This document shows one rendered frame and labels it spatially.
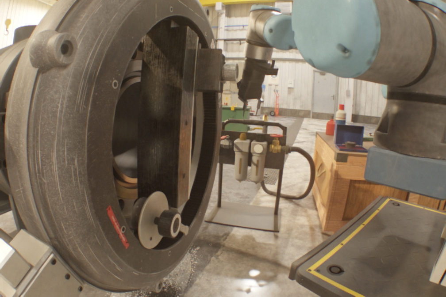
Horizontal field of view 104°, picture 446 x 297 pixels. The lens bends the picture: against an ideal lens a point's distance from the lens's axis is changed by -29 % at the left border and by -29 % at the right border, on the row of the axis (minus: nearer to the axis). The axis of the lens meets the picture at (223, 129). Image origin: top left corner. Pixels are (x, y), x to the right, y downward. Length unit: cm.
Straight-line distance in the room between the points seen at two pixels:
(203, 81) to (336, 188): 90
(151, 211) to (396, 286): 55
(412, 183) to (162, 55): 52
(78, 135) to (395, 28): 39
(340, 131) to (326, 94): 976
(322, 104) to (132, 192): 1071
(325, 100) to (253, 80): 1039
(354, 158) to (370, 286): 76
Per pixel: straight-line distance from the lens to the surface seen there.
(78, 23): 33
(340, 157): 121
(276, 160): 141
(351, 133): 141
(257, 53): 74
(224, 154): 144
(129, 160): 75
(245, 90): 79
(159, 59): 53
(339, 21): 30
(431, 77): 44
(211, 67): 55
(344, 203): 129
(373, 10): 30
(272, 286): 101
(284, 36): 61
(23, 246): 38
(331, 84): 1117
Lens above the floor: 69
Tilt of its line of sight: 8 degrees down
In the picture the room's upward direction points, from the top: 3 degrees clockwise
